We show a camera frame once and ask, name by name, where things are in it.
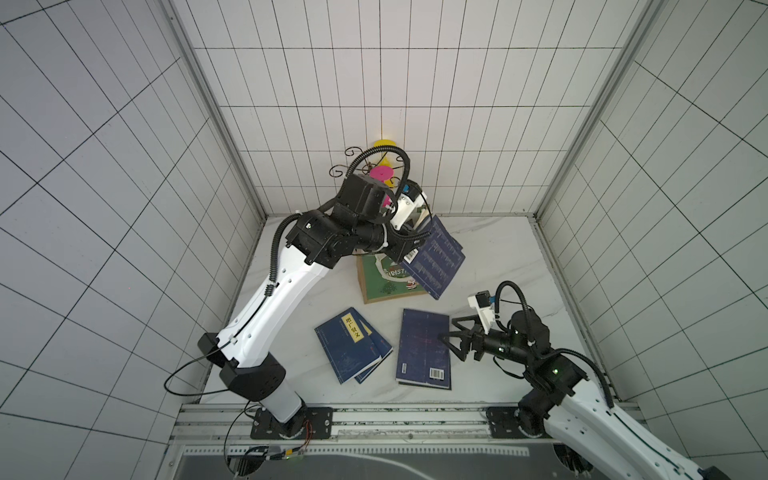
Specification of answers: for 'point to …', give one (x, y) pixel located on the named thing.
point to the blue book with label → (347, 345)
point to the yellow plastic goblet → (384, 142)
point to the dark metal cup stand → (336, 170)
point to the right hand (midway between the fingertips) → (445, 322)
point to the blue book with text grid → (433, 265)
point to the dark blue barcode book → (422, 358)
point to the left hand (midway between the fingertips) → (413, 248)
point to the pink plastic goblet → (383, 173)
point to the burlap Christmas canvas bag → (384, 278)
